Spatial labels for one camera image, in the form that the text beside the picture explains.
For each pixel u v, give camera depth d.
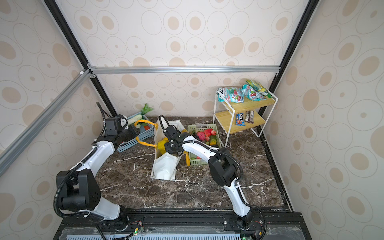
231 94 0.83
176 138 0.70
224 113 1.04
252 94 0.79
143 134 1.03
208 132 1.05
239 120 0.96
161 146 0.94
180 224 0.75
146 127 1.09
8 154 0.51
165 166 0.84
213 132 1.03
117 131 0.67
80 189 0.44
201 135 1.02
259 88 0.79
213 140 1.02
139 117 1.09
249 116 0.97
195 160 0.90
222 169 0.54
